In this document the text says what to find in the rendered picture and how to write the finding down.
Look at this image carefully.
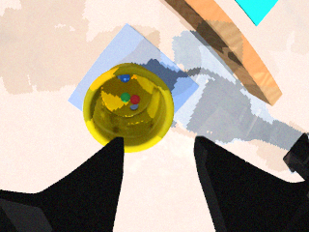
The yellow cup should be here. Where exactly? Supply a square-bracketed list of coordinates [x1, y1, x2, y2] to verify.
[84, 63, 174, 154]

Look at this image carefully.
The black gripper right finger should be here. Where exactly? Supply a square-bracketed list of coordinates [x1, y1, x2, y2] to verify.
[193, 135, 309, 232]

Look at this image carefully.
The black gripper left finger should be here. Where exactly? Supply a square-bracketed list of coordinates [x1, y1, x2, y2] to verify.
[0, 136, 125, 232]

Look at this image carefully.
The brown rectangular block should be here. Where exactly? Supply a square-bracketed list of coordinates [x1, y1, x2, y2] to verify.
[165, 0, 282, 107]

